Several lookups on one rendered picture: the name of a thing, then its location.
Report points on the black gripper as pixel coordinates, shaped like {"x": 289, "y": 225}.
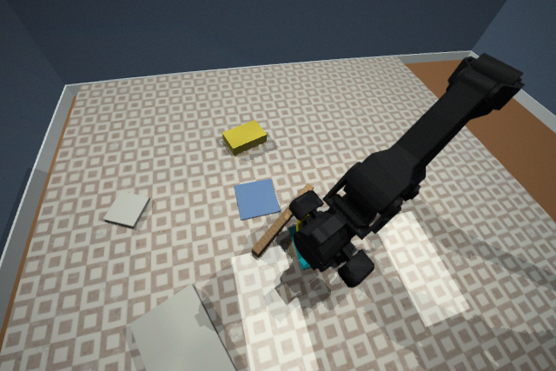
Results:
{"x": 357, "y": 268}

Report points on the yellow cup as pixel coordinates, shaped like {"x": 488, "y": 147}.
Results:
{"x": 298, "y": 225}

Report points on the yellow rectangular block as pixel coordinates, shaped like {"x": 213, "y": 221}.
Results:
{"x": 244, "y": 137}

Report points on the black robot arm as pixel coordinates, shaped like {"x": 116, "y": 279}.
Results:
{"x": 378, "y": 184}

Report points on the brown wooden bar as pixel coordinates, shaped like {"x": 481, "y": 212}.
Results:
{"x": 276, "y": 228}

